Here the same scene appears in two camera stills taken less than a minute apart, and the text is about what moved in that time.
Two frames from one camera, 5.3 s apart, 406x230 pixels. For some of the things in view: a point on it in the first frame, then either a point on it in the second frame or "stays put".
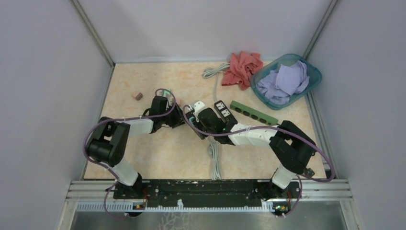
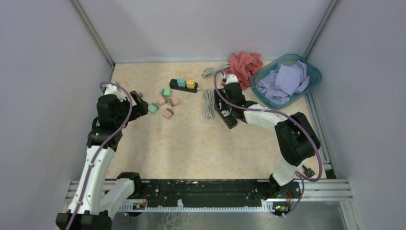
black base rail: (208, 193) stays put
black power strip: (192, 118) to (190, 86)
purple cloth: (287, 81) stays put
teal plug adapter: (191, 123) to (181, 82)
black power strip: (223, 112) stays put
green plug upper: (165, 93) stays put
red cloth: (242, 65) stays put
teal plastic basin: (313, 82) stays put
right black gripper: (202, 132) to (219, 95)
